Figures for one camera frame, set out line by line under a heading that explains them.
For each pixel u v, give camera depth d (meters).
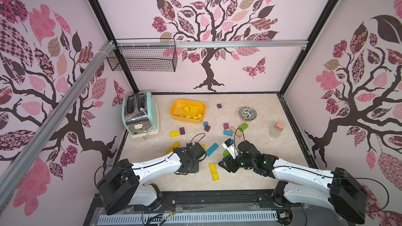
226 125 1.00
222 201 0.75
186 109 1.08
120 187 0.41
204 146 0.92
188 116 1.03
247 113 1.06
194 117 1.03
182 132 0.98
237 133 0.98
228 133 0.96
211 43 0.92
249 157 0.62
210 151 0.92
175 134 0.98
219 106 1.13
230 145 0.71
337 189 0.41
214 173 0.82
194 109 1.09
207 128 0.98
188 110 1.09
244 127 1.00
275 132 0.92
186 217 0.70
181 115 1.04
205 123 1.02
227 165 0.71
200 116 1.03
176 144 0.92
